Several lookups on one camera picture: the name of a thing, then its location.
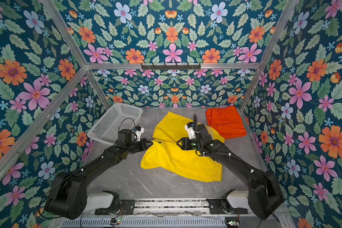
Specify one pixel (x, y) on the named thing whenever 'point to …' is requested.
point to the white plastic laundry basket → (119, 116)
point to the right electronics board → (233, 223)
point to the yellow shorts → (165, 153)
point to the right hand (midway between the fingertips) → (180, 141)
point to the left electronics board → (114, 221)
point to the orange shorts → (227, 121)
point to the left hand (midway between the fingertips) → (154, 140)
